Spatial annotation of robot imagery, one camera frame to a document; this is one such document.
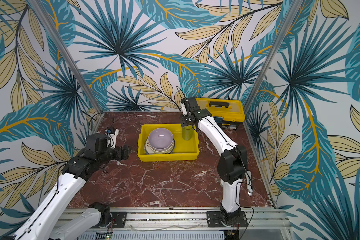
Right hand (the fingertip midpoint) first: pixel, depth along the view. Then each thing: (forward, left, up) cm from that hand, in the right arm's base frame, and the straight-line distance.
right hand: (182, 119), depth 90 cm
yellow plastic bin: (-11, 0, -18) cm, 21 cm away
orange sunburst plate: (-12, +22, -15) cm, 29 cm away
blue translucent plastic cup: (-2, -3, -11) cm, 11 cm away
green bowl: (-16, +13, -7) cm, 22 cm away
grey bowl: (-7, +14, -10) cm, 19 cm away
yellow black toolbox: (+5, -31, -3) cm, 31 cm away
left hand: (-20, +31, +3) cm, 37 cm away
